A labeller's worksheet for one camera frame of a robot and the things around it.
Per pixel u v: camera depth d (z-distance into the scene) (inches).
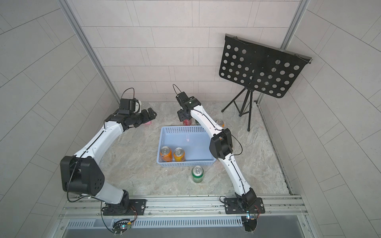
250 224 26.6
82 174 16.4
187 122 36.9
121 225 26.8
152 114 30.1
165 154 31.0
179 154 31.0
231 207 27.9
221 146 23.6
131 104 25.7
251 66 29.9
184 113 30.3
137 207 27.9
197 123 37.8
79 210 27.8
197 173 28.4
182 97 29.7
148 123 29.7
